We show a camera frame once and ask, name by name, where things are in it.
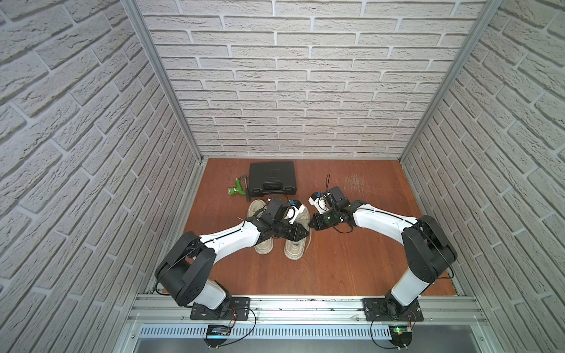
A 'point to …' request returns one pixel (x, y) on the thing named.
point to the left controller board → (217, 329)
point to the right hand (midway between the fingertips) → (312, 224)
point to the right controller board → (401, 335)
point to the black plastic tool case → (272, 178)
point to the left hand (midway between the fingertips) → (310, 232)
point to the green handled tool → (232, 191)
